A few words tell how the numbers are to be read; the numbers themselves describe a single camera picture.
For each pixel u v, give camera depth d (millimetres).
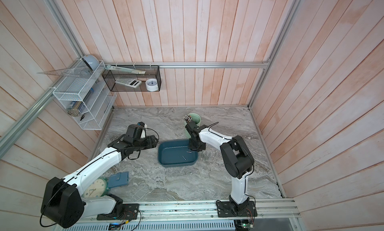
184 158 920
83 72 872
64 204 398
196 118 960
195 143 802
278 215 740
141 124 764
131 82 981
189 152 945
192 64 999
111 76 1010
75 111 764
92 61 832
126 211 725
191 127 778
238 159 504
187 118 904
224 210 730
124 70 906
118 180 817
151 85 941
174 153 916
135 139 650
